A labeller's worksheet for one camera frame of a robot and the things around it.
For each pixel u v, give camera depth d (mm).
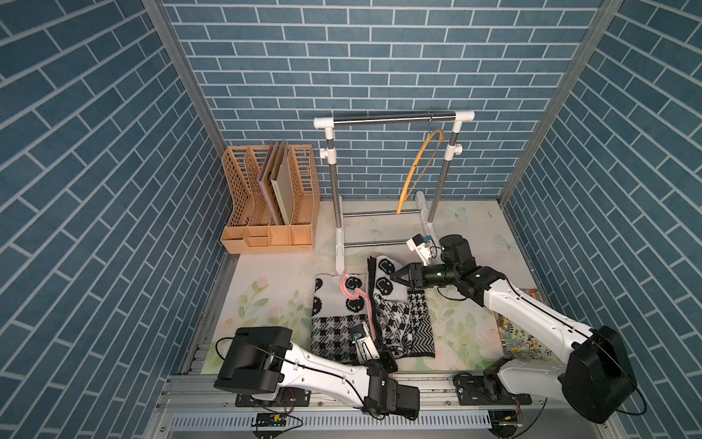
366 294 811
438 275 677
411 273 693
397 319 766
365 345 633
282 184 871
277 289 942
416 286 694
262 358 462
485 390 679
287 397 722
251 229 1021
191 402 722
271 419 717
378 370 517
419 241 734
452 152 808
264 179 860
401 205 745
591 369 396
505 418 706
